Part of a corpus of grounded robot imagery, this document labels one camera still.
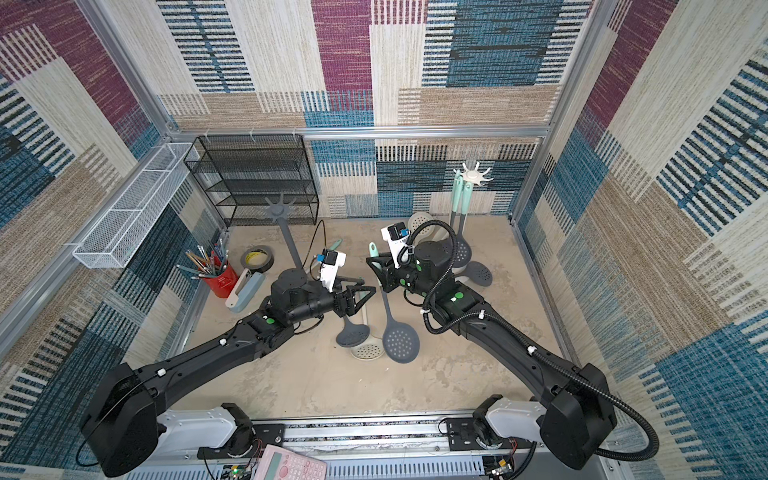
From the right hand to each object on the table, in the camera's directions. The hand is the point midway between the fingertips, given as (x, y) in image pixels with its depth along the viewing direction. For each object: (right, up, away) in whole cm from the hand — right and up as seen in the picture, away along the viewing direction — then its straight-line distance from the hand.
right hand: (376, 262), depth 74 cm
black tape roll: (-41, -3, +31) cm, 52 cm away
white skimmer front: (-1, -25, +13) cm, 28 cm away
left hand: (-1, -6, -1) cm, 6 cm away
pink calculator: (-22, -45, -5) cm, 51 cm away
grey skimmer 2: (-8, -22, +16) cm, 28 cm away
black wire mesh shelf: (-46, +31, +33) cm, 64 cm away
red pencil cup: (-49, -4, +18) cm, 52 cm away
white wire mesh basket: (-61, +5, -4) cm, 61 cm away
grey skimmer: (+6, -20, +4) cm, 21 cm away
